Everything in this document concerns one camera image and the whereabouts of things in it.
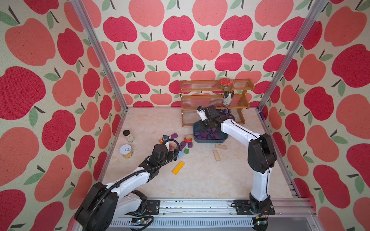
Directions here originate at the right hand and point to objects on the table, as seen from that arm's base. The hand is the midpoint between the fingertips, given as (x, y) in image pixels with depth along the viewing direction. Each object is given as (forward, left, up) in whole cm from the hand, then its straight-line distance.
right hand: (202, 124), depth 95 cm
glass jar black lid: (-10, +50, -1) cm, 51 cm away
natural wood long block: (-16, -11, -12) cm, 22 cm away
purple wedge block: (-3, +20, -11) cm, 23 cm away
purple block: (-1, +3, -8) cm, 9 cm away
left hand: (-19, +18, -2) cm, 26 cm away
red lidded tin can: (+18, -13, +20) cm, 30 cm away
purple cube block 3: (-3, -12, -10) cm, 15 cm away
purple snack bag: (+22, -20, -9) cm, 31 cm away
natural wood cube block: (-4, +8, -10) cm, 13 cm away
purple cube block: (-10, +12, -10) cm, 19 cm away
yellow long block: (-26, +13, -12) cm, 32 cm away
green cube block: (-15, +9, -12) cm, 21 cm away
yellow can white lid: (-21, +47, -6) cm, 52 cm away
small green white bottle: (+17, -16, +12) cm, 26 cm away
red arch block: (-8, +10, -10) cm, 16 cm away
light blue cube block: (-18, +13, -10) cm, 24 cm away
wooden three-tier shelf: (+32, -2, +1) cm, 32 cm away
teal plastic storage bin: (-1, -5, -10) cm, 12 cm away
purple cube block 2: (-10, +7, -11) cm, 16 cm away
